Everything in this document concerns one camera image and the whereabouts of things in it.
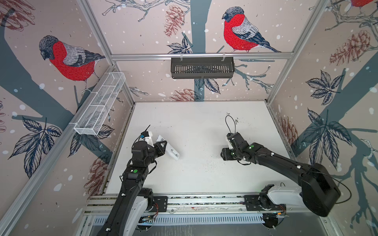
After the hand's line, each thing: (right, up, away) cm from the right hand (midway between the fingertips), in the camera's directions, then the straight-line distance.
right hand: (223, 156), depth 86 cm
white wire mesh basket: (-69, +31, -6) cm, 76 cm away
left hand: (-33, +10, -8) cm, 35 cm away
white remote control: (-31, +5, -6) cm, 32 cm away
